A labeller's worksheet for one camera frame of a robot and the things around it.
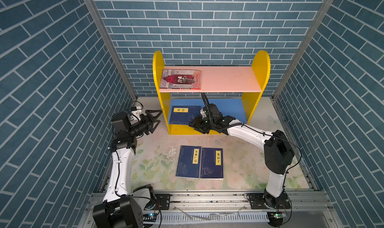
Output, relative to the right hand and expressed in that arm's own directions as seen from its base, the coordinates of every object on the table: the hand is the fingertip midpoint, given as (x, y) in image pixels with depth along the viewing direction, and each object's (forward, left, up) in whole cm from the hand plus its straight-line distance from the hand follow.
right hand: (188, 124), depth 84 cm
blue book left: (-16, -1, -15) cm, 22 cm away
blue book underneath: (-15, -15, -17) cm, 27 cm away
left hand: (-5, +12, +13) cm, 18 cm away
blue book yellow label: (+8, +4, -1) cm, 9 cm away
